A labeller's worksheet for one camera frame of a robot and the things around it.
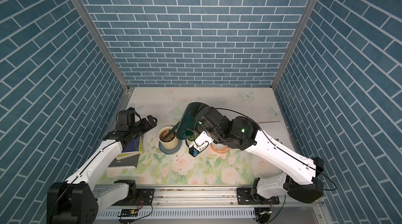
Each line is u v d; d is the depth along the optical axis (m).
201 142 0.53
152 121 0.78
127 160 0.82
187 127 0.71
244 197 0.73
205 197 0.75
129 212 0.72
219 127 0.42
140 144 0.86
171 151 0.87
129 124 0.65
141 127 0.75
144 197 0.73
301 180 0.39
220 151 0.88
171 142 0.83
